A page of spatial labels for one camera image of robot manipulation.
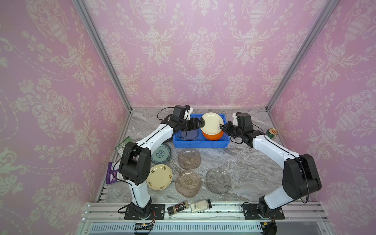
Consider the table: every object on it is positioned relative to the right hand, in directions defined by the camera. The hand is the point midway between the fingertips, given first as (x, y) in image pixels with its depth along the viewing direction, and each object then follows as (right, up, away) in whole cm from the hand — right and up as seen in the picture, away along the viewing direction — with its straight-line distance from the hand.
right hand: (220, 125), depth 89 cm
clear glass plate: (-19, -7, +15) cm, 25 cm away
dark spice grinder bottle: (-26, -42, -16) cm, 52 cm away
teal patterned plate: (-37, -19, +6) cm, 42 cm away
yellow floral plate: (-36, -30, -3) cm, 47 cm away
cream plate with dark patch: (-4, +2, +2) cm, 5 cm away
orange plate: (-2, -8, +11) cm, 14 cm away
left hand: (-13, 0, -1) cm, 13 cm away
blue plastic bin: (-10, -12, +14) cm, 21 cm away
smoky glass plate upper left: (-19, -21, +4) cm, 29 cm away
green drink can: (+33, -5, +4) cm, 34 cm away
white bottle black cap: (-13, -40, -15) cm, 45 cm away
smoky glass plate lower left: (-20, -33, -5) cm, 39 cm away
